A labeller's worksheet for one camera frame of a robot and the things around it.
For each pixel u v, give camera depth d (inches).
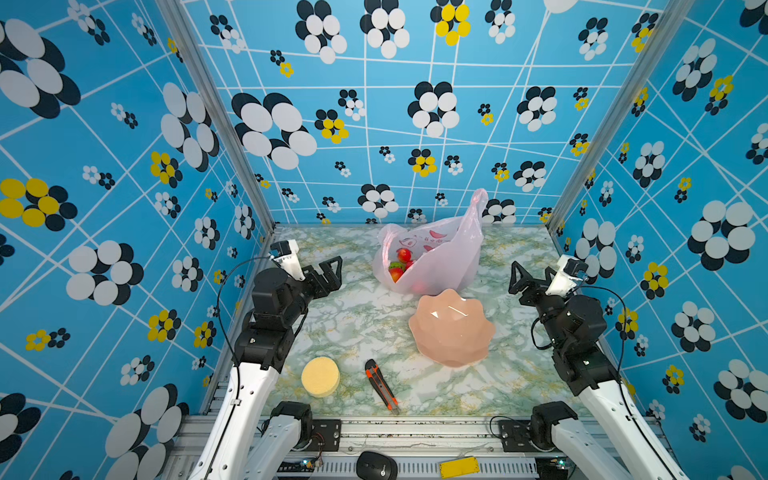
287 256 23.9
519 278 25.7
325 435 29.0
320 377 31.7
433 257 31.7
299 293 23.1
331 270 24.6
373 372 32.5
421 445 28.6
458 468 27.3
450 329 36.1
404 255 40.0
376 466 26.8
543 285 24.4
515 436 28.8
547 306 24.4
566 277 23.1
